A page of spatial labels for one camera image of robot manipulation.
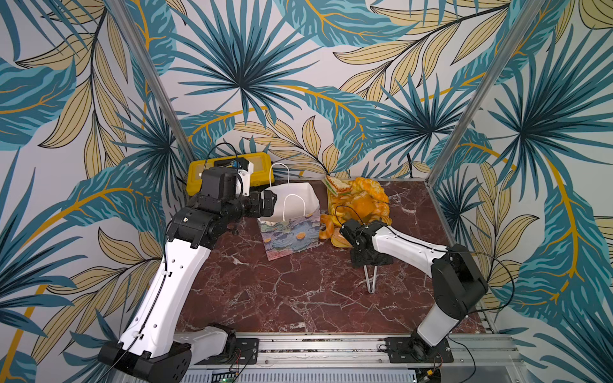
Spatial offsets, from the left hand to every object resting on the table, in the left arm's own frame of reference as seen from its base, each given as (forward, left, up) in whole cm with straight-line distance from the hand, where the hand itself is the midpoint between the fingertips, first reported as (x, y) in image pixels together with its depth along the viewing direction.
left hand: (261, 200), depth 67 cm
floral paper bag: (+2, -9, -14) cm, 17 cm away
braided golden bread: (+32, -42, -28) cm, 60 cm away
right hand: (-3, -37, -30) cm, 47 cm away
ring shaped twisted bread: (+12, -22, -27) cm, 36 cm away
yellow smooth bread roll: (+18, -36, -25) cm, 47 cm away
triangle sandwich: (+32, -27, -28) cm, 51 cm away
